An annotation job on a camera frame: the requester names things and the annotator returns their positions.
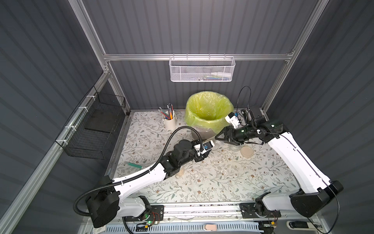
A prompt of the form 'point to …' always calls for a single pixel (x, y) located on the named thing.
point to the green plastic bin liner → (207, 110)
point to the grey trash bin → (205, 133)
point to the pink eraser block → (211, 227)
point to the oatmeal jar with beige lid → (234, 148)
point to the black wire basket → (89, 133)
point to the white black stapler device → (306, 225)
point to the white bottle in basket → (220, 74)
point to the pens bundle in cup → (169, 113)
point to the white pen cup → (169, 124)
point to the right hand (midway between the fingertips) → (221, 139)
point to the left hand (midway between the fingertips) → (209, 145)
